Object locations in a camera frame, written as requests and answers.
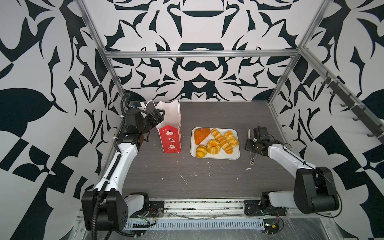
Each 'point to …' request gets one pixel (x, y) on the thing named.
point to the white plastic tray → (193, 145)
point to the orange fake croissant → (200, 134)
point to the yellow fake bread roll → (213, 147)
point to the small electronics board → (271, 226)
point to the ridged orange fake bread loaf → (226, 146)
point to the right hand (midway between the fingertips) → (252, 144)
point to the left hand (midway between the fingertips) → (160, 111)
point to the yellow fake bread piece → (201, 151)
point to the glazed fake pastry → (230, 137)
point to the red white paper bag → (170, 129)
